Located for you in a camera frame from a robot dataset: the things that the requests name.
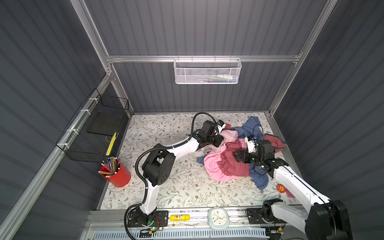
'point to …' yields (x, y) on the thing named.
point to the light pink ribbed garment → (226, 135)
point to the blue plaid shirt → (251, 128)
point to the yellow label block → (180, 217)
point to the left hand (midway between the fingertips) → (223, 137)
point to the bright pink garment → (211, 160)
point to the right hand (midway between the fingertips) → (242, 153)
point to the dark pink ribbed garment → (227, 163)
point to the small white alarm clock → (218, 218)
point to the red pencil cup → (116, 173)
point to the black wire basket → (96, 133)
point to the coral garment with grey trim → (276, 143)
